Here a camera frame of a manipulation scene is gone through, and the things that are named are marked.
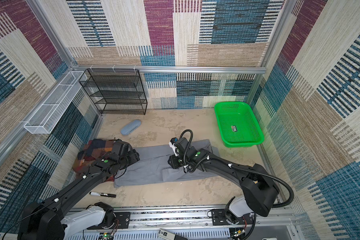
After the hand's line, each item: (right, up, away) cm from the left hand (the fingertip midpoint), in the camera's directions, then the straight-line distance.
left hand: (136, 154), depth 84 cm
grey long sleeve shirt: (+8, -8, +7) cm, 14 cm away
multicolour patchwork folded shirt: (-28, 0, +6) cm, 29 cm away
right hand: (+20, -4, -3) cm, 21 cm away
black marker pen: (-16, -21, -4) cm, 26 cm away
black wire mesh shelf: (-22, +40, +25) cm, 52 cm away
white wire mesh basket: (-38, +19, -14) cm, 45 cm away
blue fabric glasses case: (-12, +14, +24) cm, 30 cm away
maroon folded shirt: (-28, +1, +7) cm, 29 cm away
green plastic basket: (+66, +16, +25) cm, 73 cm away
